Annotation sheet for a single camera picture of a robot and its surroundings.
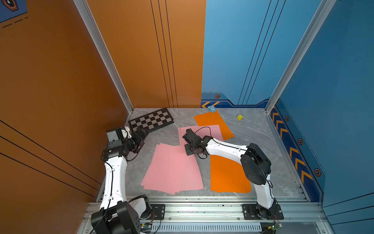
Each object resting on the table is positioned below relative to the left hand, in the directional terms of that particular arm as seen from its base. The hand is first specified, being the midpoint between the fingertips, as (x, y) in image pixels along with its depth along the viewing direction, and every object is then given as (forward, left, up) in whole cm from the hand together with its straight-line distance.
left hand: (147, 133), depth 79 cm
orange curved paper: (+31, -41, -23) cm, 57 cm away
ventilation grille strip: (-40, -32, -22) cm, 55 cm away
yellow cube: (+30, -61, -20) cm, 71 cm away
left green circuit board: (-39, -3, -24) cm, 46 cm away
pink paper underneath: (-12, -12, -22) cm, 28 cm away
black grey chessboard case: (+24, +6, -19) cm, 31 cm away
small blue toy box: (+40, -40, -20) cm, 60 cm away
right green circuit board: (-39, -62, -21) cm, 77 cm away
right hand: (+1, -22, -17) cm, 28 cm away
